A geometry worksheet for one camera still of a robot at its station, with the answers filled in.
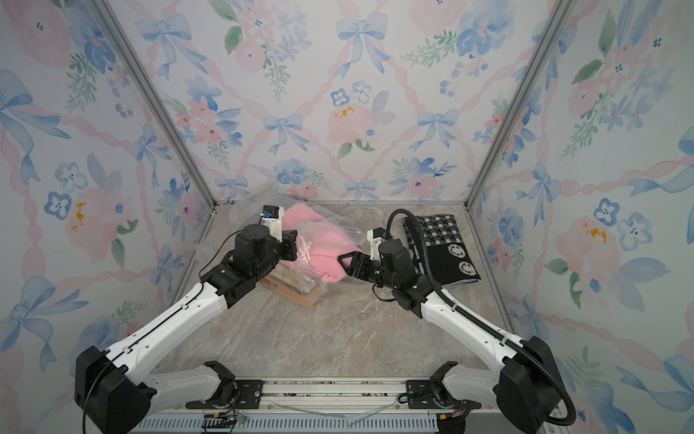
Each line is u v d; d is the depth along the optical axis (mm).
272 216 639
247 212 982
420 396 743
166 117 907
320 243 812
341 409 736
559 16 691
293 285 837
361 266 670
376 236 712
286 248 674
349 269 689
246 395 734
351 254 697
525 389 385
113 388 374
